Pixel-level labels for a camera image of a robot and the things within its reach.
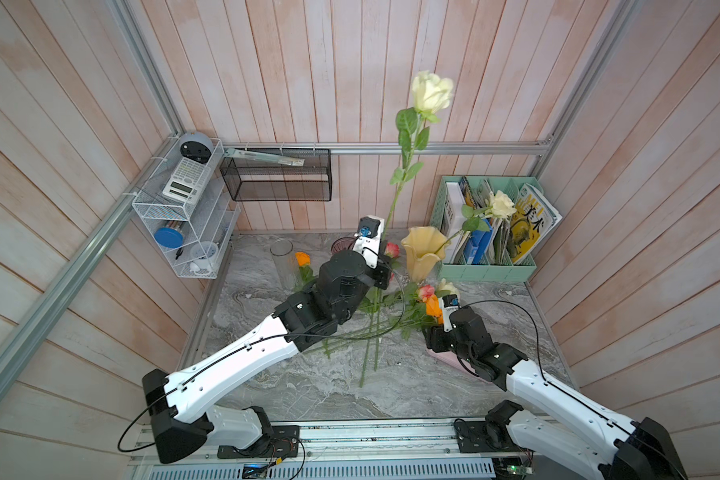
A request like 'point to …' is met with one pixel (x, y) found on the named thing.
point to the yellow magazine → (534, 217)
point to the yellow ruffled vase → (425, 247)
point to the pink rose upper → (392, 250)
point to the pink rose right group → (427, 291)
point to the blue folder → (476, 246)
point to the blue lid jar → (169, 237)
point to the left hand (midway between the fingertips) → (383, 248)
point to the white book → (454, 208)
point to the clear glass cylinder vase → (282, 250)
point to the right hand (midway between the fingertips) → (430, 323)
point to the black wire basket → (255, 180)
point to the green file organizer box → (497, 266)
